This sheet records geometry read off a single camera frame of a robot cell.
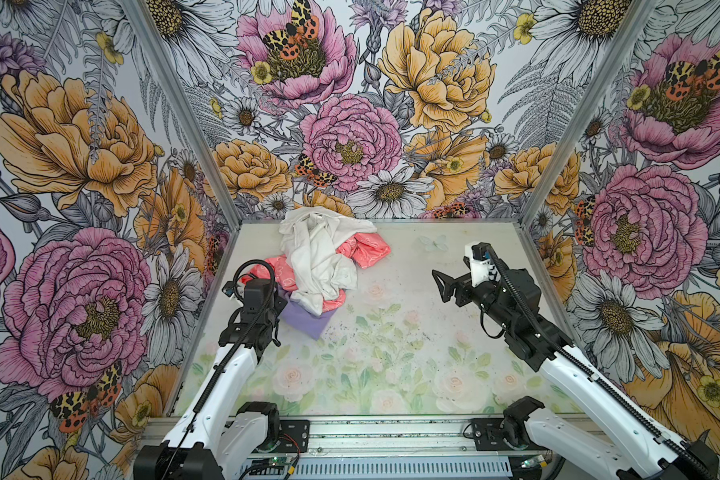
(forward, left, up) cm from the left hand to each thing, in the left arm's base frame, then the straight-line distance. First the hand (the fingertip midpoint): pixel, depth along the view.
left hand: (275, 304), depth 84 cm
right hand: (0, -45, +14) cm, 47 cm away
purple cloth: (0, -6, -7) cm, 10 cm away
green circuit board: (-34, -4, -12) cm, 37 cm away
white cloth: (+25, -7, 0) cm, 26 cm away
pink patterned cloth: (+27, -24, -9) cm, 37 cm away
